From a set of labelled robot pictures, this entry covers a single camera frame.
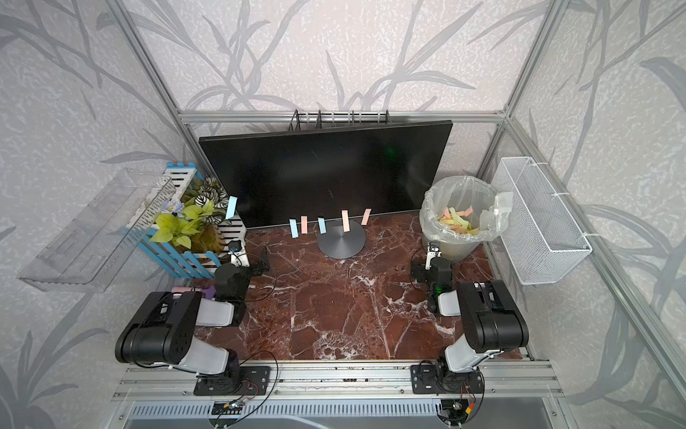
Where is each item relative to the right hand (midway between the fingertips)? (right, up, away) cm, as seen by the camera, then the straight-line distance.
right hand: (430, 257), depth 96 cm
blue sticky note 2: (-47, +11, -9) cm, 50 cm away
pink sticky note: (-44, +12, -9) cm, 47 cm away
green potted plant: (-76, +14, -15) cm, 79 cm away
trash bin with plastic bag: (+11, +16, +3) cm, 20 cm away
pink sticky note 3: (-24, +15, -6) cm, 29 cm away
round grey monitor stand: (-34, +4, +9) cm, 36 cm away
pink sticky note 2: (-30, +14, -9) cm, 34 cm away
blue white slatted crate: (-80, +25, -19) cm, 86 cm away
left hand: (-62, +5, -6) cm, 63 cm away
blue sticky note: (-62, +18, -22) cm, 68 cm away
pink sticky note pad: (-90, -11, -5) cm, 90 cm away
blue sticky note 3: (-38, +12, -7) cm, 41 cm away
